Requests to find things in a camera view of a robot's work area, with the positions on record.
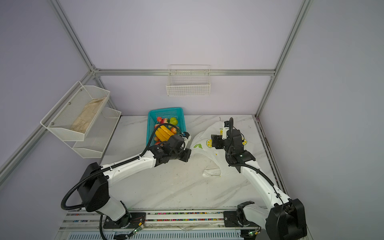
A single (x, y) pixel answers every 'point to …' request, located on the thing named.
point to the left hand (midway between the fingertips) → (189, 154)
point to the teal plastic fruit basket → (177, 112)
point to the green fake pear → (173, 121)
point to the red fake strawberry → (162, 121)
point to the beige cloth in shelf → (81, 124)
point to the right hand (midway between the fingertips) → (216, 134)
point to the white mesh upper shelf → (70, 118)
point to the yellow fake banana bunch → (163, 133)
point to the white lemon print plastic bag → (213, 159)
